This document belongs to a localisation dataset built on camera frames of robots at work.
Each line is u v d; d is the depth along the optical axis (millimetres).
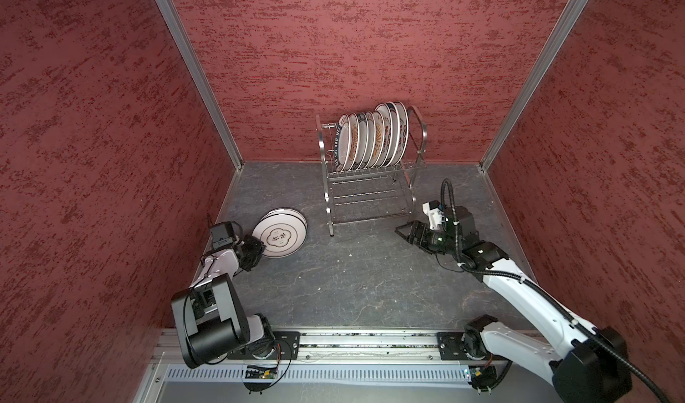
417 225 696
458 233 598
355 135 921
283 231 972
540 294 471
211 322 441
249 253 793
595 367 382
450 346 741
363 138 945
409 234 696
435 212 726
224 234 709
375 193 1035
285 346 700
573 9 748
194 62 870
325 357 734
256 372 728
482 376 723
